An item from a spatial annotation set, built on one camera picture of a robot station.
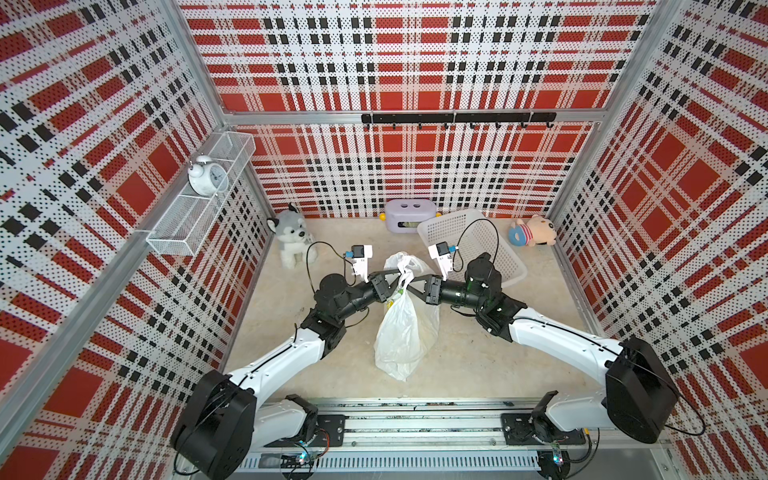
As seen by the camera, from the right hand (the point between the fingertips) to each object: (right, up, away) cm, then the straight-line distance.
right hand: (407, 284), depth 71 cm
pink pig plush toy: (+48, +15, +37) cm, 63 cm away
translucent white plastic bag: (0, -9, -1) cm, 9 cm away
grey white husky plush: (-37, +10, +28) cm, 48 cm away
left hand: (+1, +3, +2) cm, 4 cm away
